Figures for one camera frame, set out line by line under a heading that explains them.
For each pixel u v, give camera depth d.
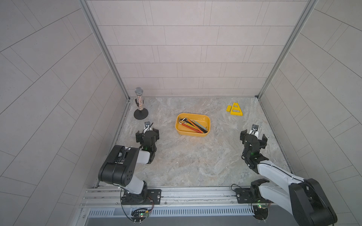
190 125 0.99
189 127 0.97
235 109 1.09
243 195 0.72
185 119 1.02
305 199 0.41
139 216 0.65
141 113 1.04
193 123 0.99
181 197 0.72
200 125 0.99
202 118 0.99
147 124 0.77
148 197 0.69
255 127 0.72
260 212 0.68
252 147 0.63
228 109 1.08
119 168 0.43
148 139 0.69
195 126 0.97
